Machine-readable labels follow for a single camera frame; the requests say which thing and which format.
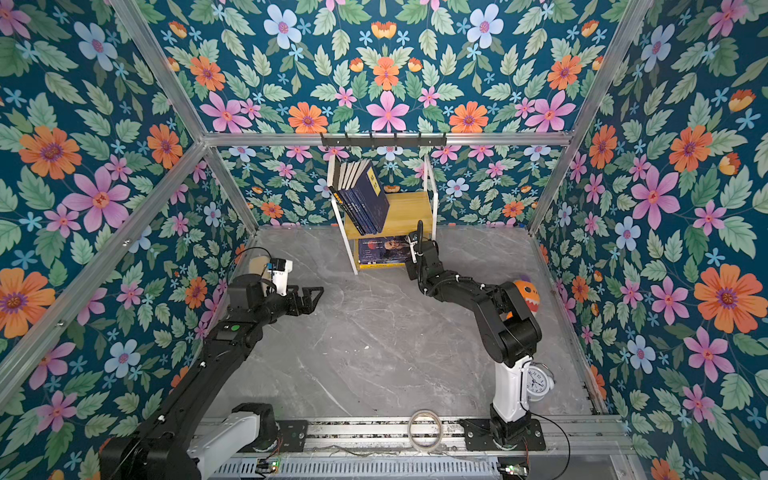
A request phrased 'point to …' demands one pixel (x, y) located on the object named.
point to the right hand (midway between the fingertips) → (417, 253)
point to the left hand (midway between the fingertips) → (312, 281)
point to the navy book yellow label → (343, 204)
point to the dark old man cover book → (384, 250)
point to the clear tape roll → (439, 439)
